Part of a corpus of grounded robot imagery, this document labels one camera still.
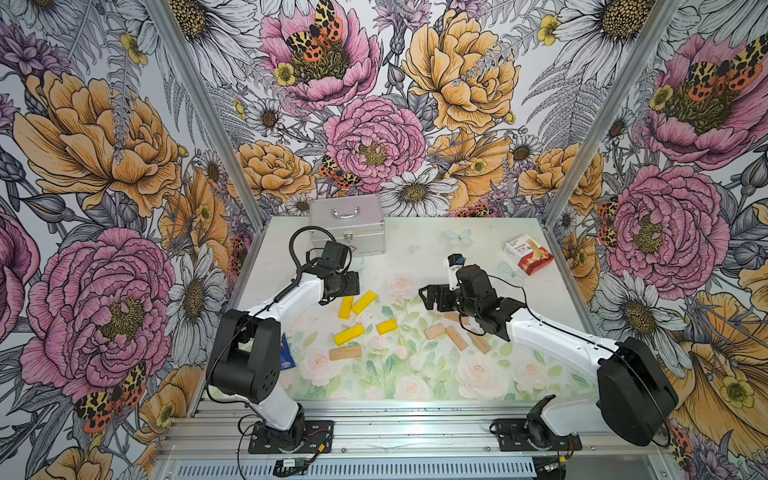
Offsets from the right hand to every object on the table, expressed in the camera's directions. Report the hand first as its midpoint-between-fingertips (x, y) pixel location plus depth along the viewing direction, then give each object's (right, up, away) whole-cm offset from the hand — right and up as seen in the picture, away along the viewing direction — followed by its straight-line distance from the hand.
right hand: (433, 296), depth 86 cm
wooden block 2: (+1, -11, +6) cm, 13 cm away
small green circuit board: (-35, -36, -15) cm, 53 cm away
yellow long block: (-20, -3, +13) cm, 24 cm away
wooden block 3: (+14, -14, +3) cm, 20 cm away
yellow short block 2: (-13, -10, +8) cm, 18 cm away
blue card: (-42, -18, 0) cm, 45 cm away
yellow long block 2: (-25, -12, +6) cm, 28 cm away
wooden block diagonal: (+7, -13, +4) cm, 16 cm away
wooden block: (-25, -16, +2) cm, 30 cm away
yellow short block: (-27, -6, +11) cm, 29 cm away
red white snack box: (+36, +12, +22) cm, 44 cm away
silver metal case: (-24, +23, +17) cm, 37 cm away
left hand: (-26, 0, +6) cm, 26 cm away
